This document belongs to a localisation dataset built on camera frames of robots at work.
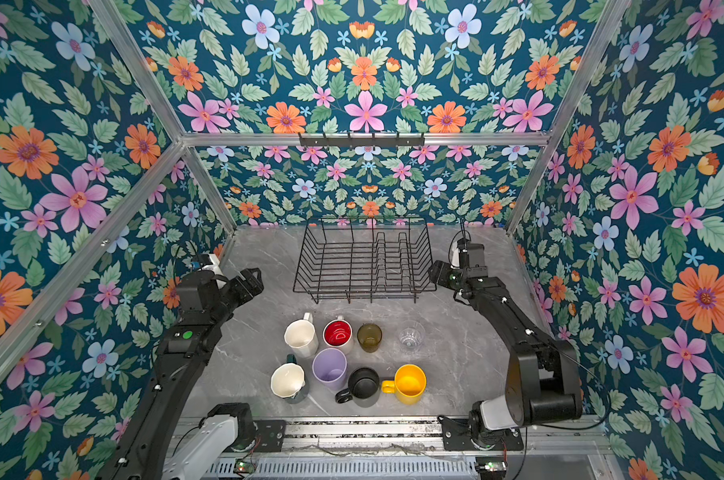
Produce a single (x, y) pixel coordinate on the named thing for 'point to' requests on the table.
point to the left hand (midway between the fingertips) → (249, 268)
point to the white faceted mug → (301, 335)
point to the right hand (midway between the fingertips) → (439, 269)
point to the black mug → (364, 386)
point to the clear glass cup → (411, 338)
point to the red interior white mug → (337, 332)
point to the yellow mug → (409, 384)
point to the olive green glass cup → (369, 336)
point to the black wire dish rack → (367, 256)
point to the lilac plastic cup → (329, 366)
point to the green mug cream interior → (288, 381)
